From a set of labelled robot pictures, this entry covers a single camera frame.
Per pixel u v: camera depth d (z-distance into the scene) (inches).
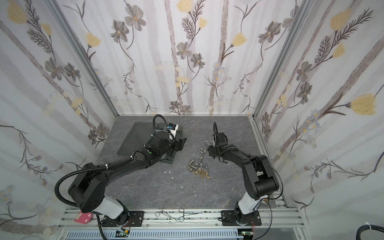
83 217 28.8
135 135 43.4
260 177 18.6
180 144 30.2
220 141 29.6
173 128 28.8
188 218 29.5
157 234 27.7
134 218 29.4
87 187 17.1
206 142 41.0
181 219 29.5
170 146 28.8
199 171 35.7
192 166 36.4
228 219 28.8
